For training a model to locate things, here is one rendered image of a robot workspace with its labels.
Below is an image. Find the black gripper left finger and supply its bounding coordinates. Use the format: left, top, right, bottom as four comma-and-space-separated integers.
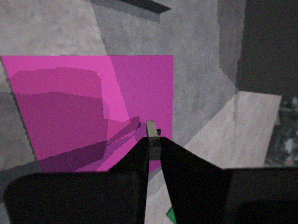
3, 137, 150, 224

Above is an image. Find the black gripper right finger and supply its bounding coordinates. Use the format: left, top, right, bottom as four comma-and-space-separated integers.
159, 137, 298, 224

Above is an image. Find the magenta square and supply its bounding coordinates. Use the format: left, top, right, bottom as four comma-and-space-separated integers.
0, 55, 174, 173

